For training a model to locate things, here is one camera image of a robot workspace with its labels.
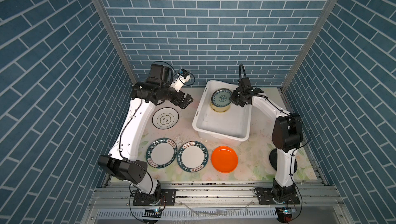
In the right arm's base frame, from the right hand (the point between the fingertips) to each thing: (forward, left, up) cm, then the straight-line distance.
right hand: (228, 97), depth 98 cm
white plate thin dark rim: (-11, +41, -12) cm, 45 cm away
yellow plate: (-1, +5, -12) cm, 13 cm away
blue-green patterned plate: (+2, +5, -3) cm, 6 cm away
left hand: (-18, +23, +20) cm, 36 cm away
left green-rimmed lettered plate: (-34, +38, -14) cm, 53 cm away
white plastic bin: (-16, -1, -12) cm, 20 cm away
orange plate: (-35, +1, -14) cm, 38 cm away
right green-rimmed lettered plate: (-35, +20, -15) cm, 42 cm away
